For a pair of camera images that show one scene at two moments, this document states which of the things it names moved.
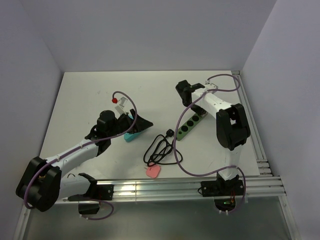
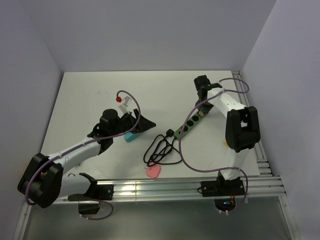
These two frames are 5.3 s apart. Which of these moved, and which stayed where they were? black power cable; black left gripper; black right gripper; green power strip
Moved: black right gripper
Stayed: black power cable; green power strip; black left gripper
